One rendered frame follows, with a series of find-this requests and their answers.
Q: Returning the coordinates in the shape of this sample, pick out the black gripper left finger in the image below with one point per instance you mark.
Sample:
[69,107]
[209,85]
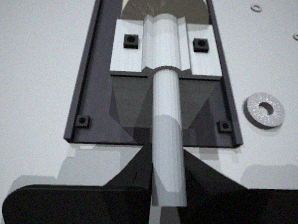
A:
[125,199]

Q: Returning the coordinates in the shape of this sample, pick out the grey metal shaft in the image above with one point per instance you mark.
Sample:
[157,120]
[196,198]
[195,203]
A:
[168,176]

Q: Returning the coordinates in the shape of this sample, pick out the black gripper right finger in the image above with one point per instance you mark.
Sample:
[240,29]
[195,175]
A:
[208,201]

